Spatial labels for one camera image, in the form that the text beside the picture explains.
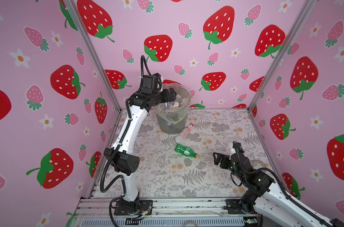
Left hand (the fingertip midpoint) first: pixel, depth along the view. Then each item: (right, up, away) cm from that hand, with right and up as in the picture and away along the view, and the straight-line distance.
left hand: (170, 93), depth 76 cm
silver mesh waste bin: (-4, -20, +25) cm, 32 cm away
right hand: (+27, -34, +1) cm, 44 cm away
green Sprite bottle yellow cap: (+9, -35, +14) cm, 38 cm away
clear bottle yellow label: (+4, -4, +14) cm, 15 cm away
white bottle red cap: (+8, -24, +22) cm, 34 cm away
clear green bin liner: (+3, -9, +5) cm, 11 cm away
